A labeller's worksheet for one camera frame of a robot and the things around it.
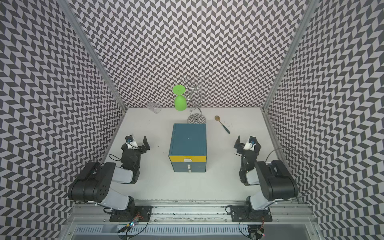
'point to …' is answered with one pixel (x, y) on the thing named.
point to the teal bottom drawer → (189, 170)
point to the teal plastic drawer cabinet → (188, 150)
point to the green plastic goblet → (180, 101)
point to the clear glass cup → (154, 107)
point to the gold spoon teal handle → (217, 118)
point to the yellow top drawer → (188, 158)
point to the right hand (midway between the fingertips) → (246, 139)
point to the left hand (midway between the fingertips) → (138, 138)
